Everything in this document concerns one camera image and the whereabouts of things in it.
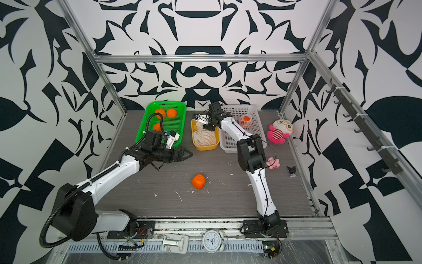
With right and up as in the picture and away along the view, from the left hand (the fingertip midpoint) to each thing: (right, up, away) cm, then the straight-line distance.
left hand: (185, 152), depth 81 cm
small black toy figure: (+57, -12, +10) cm, 59 cm away
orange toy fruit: (-21, +23, +30) cm, 44 cm away
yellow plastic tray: (+1, +13, +25) cm, 28 cm away
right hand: (+9, +19, +22) cm, 30 cm away
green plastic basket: (-10, +14, +30) cm, 35 cm away
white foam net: (+7, +6, +17) cm, 19 cm away
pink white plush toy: (+55, +11, +21) cm, 59 cm away
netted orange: (+34, +17, +23) cm, 44 cm away
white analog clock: (+13, -35, -13) cm, 39 cm away
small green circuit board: (+38, -39, -10) cm, 56 cm away
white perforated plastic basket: (+22, +3, +10) cm, 25 cm away
